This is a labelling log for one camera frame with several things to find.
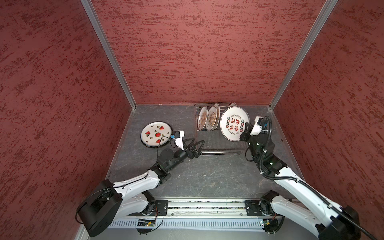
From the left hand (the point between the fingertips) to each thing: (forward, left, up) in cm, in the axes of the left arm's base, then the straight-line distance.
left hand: (200, 143), depth 74 cm
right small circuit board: (-33, -35, -23) cm, 53 cm away
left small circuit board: (-32, +27, -24) cm, 49 cm away
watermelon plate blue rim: (+26, +30, -18) cm, 44 cm away
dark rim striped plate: (+16, +34, -20) cm, 42 cm away
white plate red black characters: (+12, -18, +2) cm, 22 cm away
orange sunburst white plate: (+31, -2, -16) cm, 35 cm away
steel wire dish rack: (+11, -11, -20) cm, 26 cm away
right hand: (+8, -22, +5) cm, 24 cm away
